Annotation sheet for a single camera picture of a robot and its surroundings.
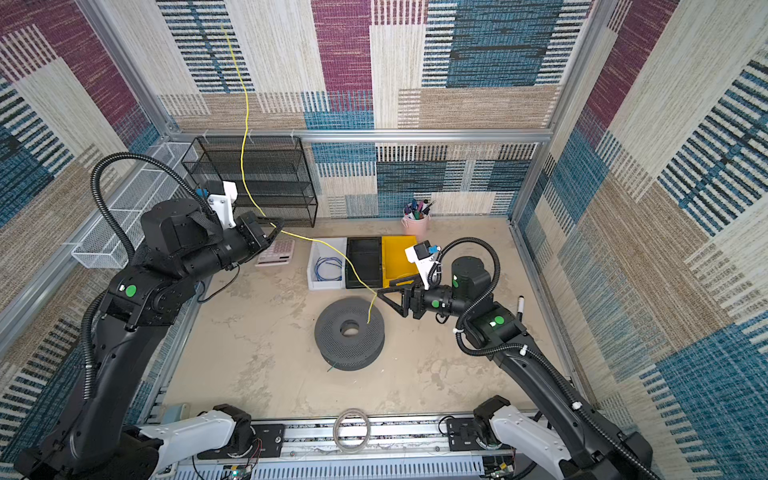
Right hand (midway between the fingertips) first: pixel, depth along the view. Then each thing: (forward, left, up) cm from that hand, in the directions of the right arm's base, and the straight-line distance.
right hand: (386, 294), depth 66 cm
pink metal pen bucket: (+42, -12, -24) cm, 50 cm away
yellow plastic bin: (+31, -3, -28) cm, 42 cm away
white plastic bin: (+28, +21, -28) cm, 45 cm away
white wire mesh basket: (+12, +64, +5) cm, 65 cm away
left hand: (+8, +19, +17) cm, 27 cm away
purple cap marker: (+45, -8, -18) cm, 49 cm away
